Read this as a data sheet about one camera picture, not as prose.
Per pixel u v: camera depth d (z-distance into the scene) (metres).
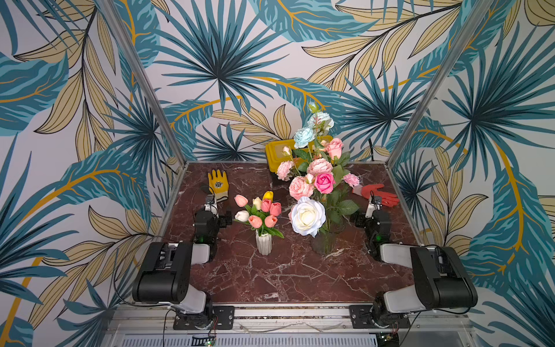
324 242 0.89
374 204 0.79
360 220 0.84
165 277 0.44
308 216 0.49
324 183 0.53
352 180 0.69
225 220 0.84
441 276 0.45
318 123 0.62
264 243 0.78
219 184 1.09
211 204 0.77
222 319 0.73
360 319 0.73
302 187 0.58
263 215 0.66
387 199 1.06
